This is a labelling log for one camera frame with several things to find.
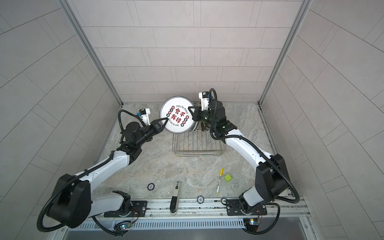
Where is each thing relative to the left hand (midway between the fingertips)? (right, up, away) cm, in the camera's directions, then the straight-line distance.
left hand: (172, 119), depth 75 cm
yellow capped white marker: (+26, -31, +6) cm, 41 cm away
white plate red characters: (+2, +5, 0) cm, 5 cm away
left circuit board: (-20, -47, -11) cm, 52 cm away
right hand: (+8, +5, -1) cm, 9 cm away
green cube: (+29, -32, +4) cm, 44 cm away
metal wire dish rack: (+13, -16, +17) cm, 26 cm away
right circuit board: (+38, -49, -7) cm, 62 cm away
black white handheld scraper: (+2, -39, -6) cm, 39 cm away
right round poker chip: (+15, -40, -2) cm, 43 cm away
